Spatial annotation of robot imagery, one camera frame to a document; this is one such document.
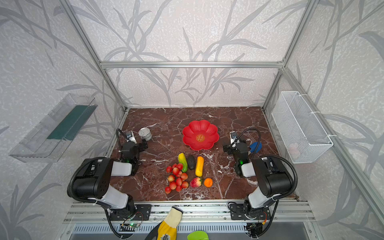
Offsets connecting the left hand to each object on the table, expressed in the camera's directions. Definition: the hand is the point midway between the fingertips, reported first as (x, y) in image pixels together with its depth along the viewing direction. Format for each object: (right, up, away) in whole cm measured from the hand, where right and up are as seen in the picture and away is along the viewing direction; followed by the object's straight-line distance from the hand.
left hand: (137, 134), depth 93 cm
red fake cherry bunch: (+27, -24, -14) cm, 39 cm away
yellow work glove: (+25, -42, -25) cm, 55 cm away
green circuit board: (+7, -42, -22) cm, 48 cm away
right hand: (+61, 0, +1) cm, 61 cm away
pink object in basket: (+87, -7, -20) cm, 89 cm away
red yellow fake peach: (+37, -25, -13) cm, 47 cm away
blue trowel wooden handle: (+73, -8, +1) cm, 74 cm away
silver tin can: (+2, 0, +6) cm, 6 cm away
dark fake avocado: (+34, -16, -6) cm, 38 cm away
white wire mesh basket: (+82, +3, -31) cm, 88 cm away
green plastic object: (+39, -44, -25) cm, 64 cm away
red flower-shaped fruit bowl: (+40, -2, +12) cm, 41 cm away
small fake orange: (+44, -25, -13) cm, 52 cm away
